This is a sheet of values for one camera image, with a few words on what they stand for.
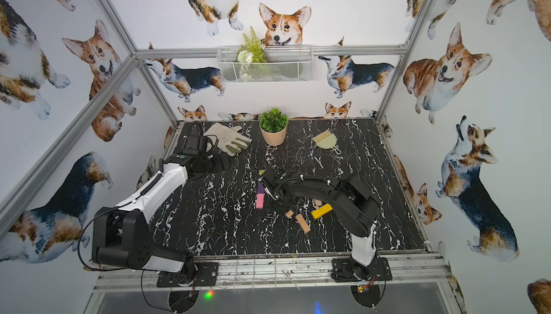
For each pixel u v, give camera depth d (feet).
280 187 2.06
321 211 2.89
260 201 2.98
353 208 1.62
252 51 2.68
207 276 2.40
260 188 3.11
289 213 2.82
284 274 2.45
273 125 3.35
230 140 3.64
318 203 2.89
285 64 3.03
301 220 2.81
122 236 1.40
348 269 2.41
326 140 3.72
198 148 2.26
